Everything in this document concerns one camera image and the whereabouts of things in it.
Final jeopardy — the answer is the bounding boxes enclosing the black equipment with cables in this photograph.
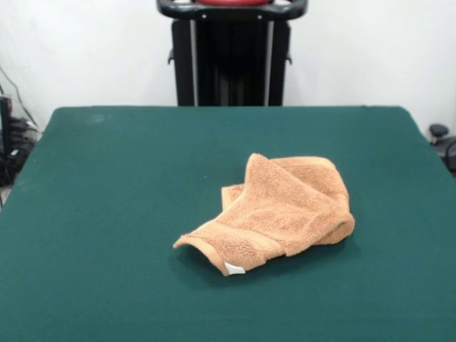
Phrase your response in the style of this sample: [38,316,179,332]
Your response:
[0,66,43,207]

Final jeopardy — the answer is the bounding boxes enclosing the dark green table cloth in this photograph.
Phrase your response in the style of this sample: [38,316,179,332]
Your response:
[0,105,456,342]

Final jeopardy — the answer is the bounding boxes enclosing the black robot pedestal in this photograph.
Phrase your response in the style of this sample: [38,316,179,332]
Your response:
[155,0,307,107]

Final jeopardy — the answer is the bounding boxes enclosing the orange terry towel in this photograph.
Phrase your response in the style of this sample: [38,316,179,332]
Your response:
[172,152,356,277]

